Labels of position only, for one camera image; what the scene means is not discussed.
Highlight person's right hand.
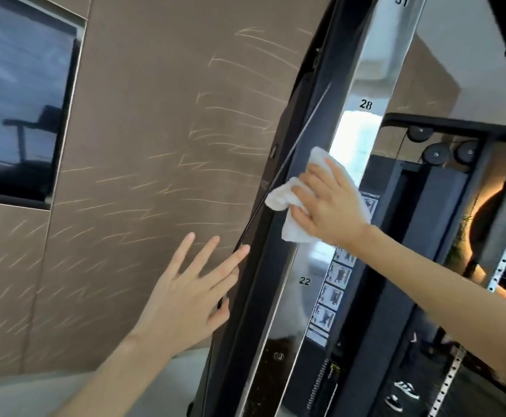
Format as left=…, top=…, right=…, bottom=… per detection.
left=289, top=156, right=373, bottom=250

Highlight person's left hand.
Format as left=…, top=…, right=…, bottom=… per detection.
left=129, top=232, right=252, bottom=357

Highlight white cleaning cloth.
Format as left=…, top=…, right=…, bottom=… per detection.
left=264, top=146, right=371, bottom=244

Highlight chrome numbered rail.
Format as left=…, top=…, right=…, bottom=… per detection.
left=235, top=0, right=429, bottom=417

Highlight strip of exercise pictogram stickers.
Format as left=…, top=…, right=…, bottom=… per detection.
left=306, top=197, right=380, bottom=348

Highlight black weight stack cover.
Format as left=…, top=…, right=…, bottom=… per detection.
left=322, top=153, right=470, bottom=417

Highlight black pulley wheel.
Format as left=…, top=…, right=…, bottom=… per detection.
left=454, top=140, right=479, bottom=166
left=407, top=125, right=435, bottom=143
left=422, top=142, right=453, bottom=166

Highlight black weight stack plates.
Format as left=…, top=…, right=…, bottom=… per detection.
left=308, top=358, right=338, bottom=411

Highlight thin black machine cable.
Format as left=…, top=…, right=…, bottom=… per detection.
left=216, top=80, right=334, bottom=309

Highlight black cable machine frame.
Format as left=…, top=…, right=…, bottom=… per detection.
left=187, top=0, right=506, bottom=417

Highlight round backlit wall mirror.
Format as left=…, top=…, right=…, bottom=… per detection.
left=465, top=186, right=506, bottom=300

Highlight wall-mounted black screen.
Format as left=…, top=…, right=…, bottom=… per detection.
left=0, top=0, right=87, bottom=210

